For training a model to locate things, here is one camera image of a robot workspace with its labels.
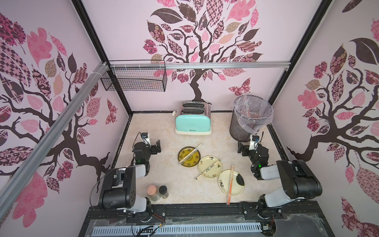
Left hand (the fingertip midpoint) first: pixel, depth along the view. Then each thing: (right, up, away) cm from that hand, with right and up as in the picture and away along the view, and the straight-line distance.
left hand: (153, 142), depth 93 cm
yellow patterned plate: (+25, -12, -1) cm, 28 cm away
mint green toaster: (+26, +16, +2) cm, 30 cm away
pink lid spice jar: (+6, -22, -22) cm, 31 cm away
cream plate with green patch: (+52, -23, -10) cm, 58 cm away
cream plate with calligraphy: (+35, -13, 0) cm, 37 cm away
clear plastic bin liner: (+68, +20, +7) cm, 71 cm away
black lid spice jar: (+10, -22, -20) cm, 32 cm away
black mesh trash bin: (+55, +6, +4) cm, 56 cm away
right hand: (+60, +1, -1) cm, 60 cm away
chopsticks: (+45, -29, -16) cm, 56 cm away
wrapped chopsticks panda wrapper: (+35, -16, -6) cm, 39 cm away
